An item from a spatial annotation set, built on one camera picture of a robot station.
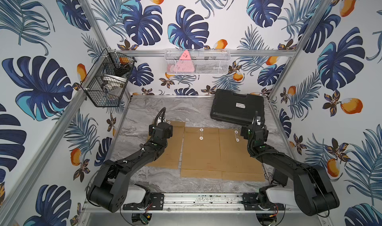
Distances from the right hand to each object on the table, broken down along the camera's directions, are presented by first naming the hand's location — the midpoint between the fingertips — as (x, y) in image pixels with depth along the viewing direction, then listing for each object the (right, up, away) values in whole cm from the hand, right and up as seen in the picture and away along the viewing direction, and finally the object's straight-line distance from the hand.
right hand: (255, 127), depth 89 cm
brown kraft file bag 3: (-11, -21, 0) cm, 24 cm away
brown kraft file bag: (-51, -18, -1) cm, 54 cm away
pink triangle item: (-42, +38, +2) cm, 57 cm away
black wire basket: (-86, +24, -6) cm, 90 cm away
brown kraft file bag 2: (-32, -17, +4) cm, 36 cm away
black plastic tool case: (-7, +12, +17) cm, 22 cm away
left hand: (-57, +3, -1) cm, 57 cm away
